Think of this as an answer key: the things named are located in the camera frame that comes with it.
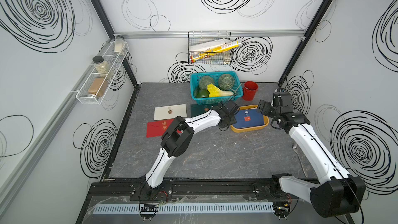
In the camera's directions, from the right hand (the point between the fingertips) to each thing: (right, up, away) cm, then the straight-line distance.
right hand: (269, 106), depth 79 cm
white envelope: (-56, -5, +23) cm, 61 cm away
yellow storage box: (-14, -15, +12) cm, 24 cm away
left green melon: (-33, +16, +28) cm, 47 cm away
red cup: (0, +12, +31) cm, 33 cm away
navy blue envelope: (-6, -8, +17) cm, 20 cm away
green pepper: (-35, +7, +25) cm, 43 cm away
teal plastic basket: (-10, +8, +26) cm, 29 cm away
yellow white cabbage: (-26, +8, +24) cm, 36 cm away
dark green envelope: (-38, -4, +25) cm, 46 cm away
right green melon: (-18, +16, +29) cm, 37 cm away
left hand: (-16, -10, +14) cm, 23 cm away
